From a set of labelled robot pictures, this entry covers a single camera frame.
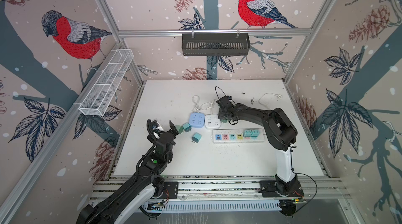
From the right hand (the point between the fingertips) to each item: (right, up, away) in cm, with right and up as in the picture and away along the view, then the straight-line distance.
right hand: (224, 115), depth 101 cm
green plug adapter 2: (-24, -6, -6) cm, 26 cm away
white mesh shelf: (-63, +11, -29) cm, 71 cm away
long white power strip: (+5, -10, -12) cm, 17 cm away
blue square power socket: (-18, -2, -5) cm, 19 cm away
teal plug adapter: (-18, -11, -11) cm, 24 cm away
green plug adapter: (-28, -6, -8) cm, 30 cm away
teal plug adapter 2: (+11, -7, -15) cm, 20 cm away
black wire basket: (-5, +48, +3) cm, 48 cm away
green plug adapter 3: (0, -3, -3) cm, 4 cm away
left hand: (-35, -2, -21) cm, 41 cm away
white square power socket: (-8, -3, -5) cm, 10 cm away
